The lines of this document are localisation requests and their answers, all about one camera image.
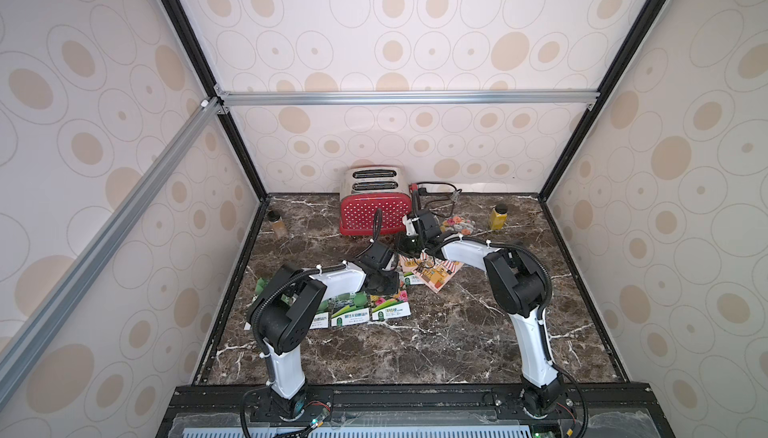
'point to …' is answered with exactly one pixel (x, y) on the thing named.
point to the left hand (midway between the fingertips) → (406, 287)
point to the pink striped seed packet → (407, 265)
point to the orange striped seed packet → (438, 273)
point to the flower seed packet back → (458, 224)
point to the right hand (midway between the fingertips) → (399, 242)
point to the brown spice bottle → (277, 224)
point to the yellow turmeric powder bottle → (499, 216)
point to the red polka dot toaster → (368, 188)
